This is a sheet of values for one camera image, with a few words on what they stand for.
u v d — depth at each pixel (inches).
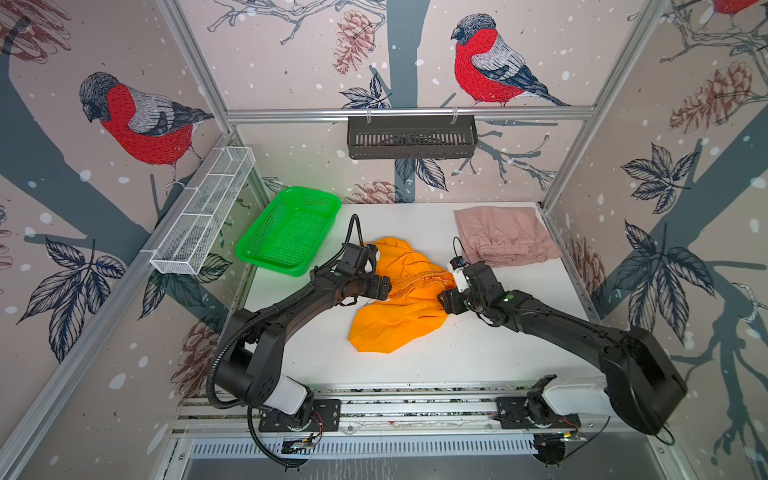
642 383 16.3
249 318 17.8
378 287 30.7
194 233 28.9
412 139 41.1
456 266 30.6
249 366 17.0
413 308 34.1
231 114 36.5
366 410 29.9
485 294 26.0
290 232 45.0
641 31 29.5
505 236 42.2
